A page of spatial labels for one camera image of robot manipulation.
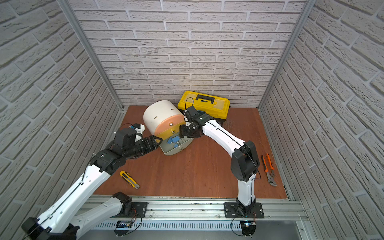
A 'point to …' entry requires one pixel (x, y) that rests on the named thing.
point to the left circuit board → (122, 227)
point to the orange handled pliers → (270, 174)
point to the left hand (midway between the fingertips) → (161, 139)
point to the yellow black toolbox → (216, 107)
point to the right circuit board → (248, 227)
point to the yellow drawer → (168, 133)
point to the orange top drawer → (169, 122)
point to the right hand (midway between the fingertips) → (185, 134)
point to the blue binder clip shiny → (175, 145)
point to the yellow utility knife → (129, 179)
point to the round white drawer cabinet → (163, 119)
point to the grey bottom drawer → (169, 149)
